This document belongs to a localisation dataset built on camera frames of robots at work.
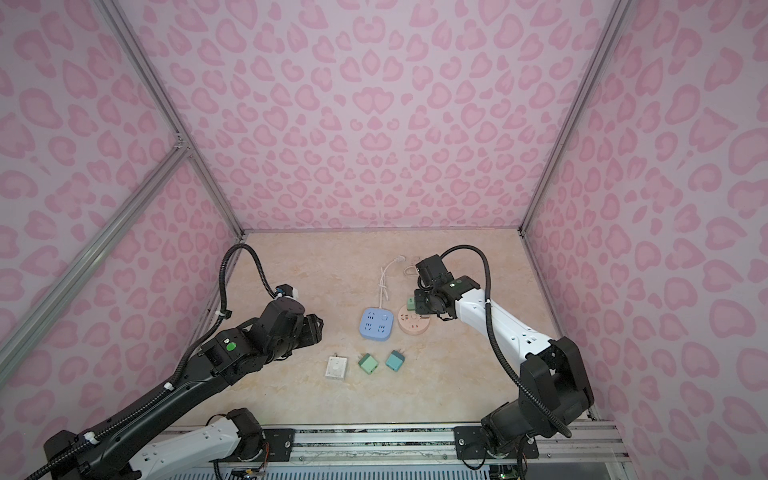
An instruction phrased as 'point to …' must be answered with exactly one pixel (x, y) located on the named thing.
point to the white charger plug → (336, 367)
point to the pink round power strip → (412, 323)
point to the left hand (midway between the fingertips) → (323, 325)
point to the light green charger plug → (368, 363)
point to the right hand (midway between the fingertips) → (421, 298)
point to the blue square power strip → (377, 324)
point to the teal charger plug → (395, 359)
